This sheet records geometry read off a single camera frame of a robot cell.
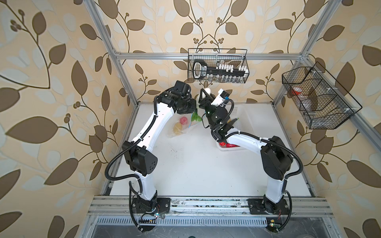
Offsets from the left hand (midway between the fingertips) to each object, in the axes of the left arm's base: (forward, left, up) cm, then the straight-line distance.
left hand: (196, 106), depth 79 cm
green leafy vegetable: (-3, +1, -5) cm, 6 cm away
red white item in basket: (+10, -55, +4) cm, 56 cm away
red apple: (-8, -18, -26) cm, 33 cm away
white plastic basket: (+16, -44, -29) cm, 55 cm away
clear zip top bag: (-8, +6, -9) cm, 13 cm away
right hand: (+4, -4, +7) cm, 9 cm away
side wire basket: (0, -63, +6) cm, 63 cm away
